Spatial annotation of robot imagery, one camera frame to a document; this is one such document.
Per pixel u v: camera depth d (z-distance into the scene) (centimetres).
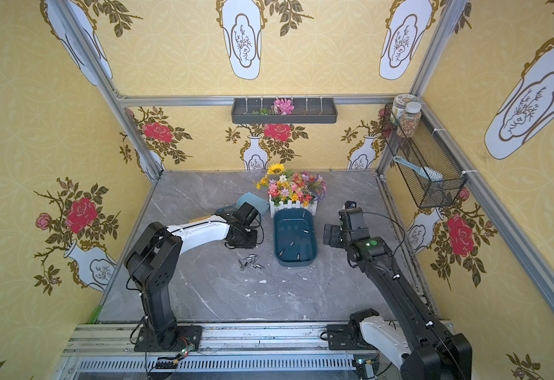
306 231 98
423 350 38
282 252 92
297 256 91
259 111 89
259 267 89
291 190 92
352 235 59
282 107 88
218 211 106
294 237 112
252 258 92
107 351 73
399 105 85
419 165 73
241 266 90
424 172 69
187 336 73
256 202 112
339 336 74
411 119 80
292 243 95
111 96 90
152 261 49
